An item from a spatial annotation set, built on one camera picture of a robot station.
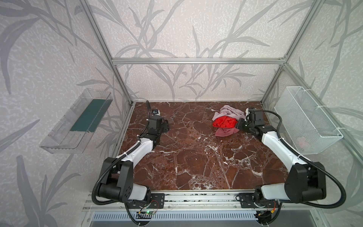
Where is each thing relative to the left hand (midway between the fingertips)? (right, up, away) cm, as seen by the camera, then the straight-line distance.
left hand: (164, 117), depth 90 cm
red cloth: (+40, -4, +1) cm, 40 cm away
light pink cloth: (+44, +4, +6) cm, 44 cm away
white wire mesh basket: (+72, -3, -25) cm, 76 cm away
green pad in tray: (-29, +1, -25) cm, 38 cm away
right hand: (+47, -1, -2) cm, 47 cm away
